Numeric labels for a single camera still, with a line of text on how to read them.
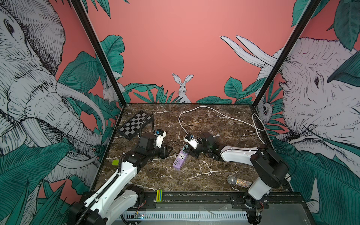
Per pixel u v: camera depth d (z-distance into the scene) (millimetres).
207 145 702
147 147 610
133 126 1010
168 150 765
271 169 462
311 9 700
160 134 702
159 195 734
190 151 781
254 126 1022
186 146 856
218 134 1007
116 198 554
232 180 779
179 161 859
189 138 758
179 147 953
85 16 735
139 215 699
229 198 753
